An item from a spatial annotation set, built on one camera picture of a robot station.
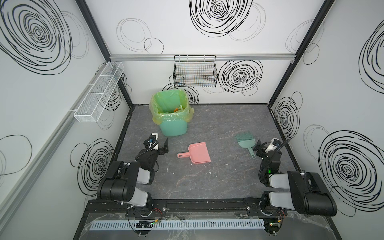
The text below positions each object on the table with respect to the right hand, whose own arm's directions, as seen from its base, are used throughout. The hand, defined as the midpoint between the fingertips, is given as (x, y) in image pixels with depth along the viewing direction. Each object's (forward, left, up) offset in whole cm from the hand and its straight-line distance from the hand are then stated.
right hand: (264, 142), depth 88 cm
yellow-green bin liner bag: (+25, +58, +6) cm, 64 cm away
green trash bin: (+11, +55, -1) cm, 56 cm away
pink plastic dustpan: (-3, +39, -9) cm, 40 cm away
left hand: (+1, +61, +3) cm, 62 cm away
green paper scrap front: (+23, +51, +6) cm, 56 cm away
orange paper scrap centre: (+24, +55, +2) cm, 60 cm away
